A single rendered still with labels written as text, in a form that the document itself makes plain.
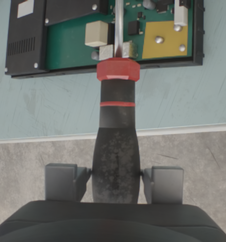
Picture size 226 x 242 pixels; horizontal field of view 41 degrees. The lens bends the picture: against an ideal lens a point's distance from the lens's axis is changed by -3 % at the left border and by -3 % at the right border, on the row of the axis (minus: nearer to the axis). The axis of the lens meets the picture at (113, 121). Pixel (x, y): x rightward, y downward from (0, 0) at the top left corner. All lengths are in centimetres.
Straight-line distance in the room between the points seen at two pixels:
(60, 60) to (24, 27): 7
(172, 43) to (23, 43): 20
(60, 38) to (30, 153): 187
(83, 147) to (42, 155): 40
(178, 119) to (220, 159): 107
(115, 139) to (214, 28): 13
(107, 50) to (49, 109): 12
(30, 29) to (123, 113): 24
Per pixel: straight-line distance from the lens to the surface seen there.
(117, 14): 18
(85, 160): 177
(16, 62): 39
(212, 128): 25
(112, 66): 16
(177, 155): 141
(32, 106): 40
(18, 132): 43
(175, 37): 26
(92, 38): 28
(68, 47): 34
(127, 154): 16
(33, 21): 38
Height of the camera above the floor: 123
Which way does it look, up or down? 49 degrees down
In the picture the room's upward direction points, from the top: 88 degrees counter-clockwise
